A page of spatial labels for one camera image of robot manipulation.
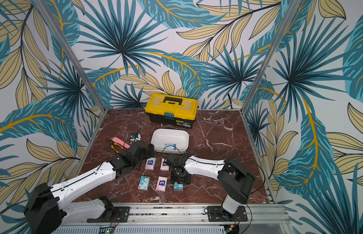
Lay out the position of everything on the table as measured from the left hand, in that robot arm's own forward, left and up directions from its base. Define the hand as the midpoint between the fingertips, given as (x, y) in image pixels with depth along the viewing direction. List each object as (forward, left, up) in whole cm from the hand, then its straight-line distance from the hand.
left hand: (147, 149), depth 82 cm
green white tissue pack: (-17, -19, -11) cm, 27 cm away
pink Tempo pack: (-15, -9, -11) cm, 20 cm away
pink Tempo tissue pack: (-4, -1, -10) cm, 11 cm away
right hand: (-14, -17, -12) cm, 25 cm away
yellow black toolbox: (+28, -12, +3) cm, 31 cm away
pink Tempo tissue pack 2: (-6, -9, -11) cm, 16 cm away
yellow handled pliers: (+9, +27, -13) cm, 31 cm away
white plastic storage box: (+17, -5, -13) cm, 22 cm away
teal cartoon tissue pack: (-15, +1, -11) cm, 19 cm away
